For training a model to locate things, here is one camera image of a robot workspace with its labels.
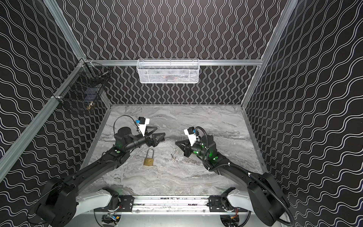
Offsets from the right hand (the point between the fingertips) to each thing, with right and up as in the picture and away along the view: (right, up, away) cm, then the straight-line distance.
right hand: (177, 143), depth 77 cm
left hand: (-7, +6, -3) cm, 10 cm away
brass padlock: (-18, -13, +11) cm, 25 cm away
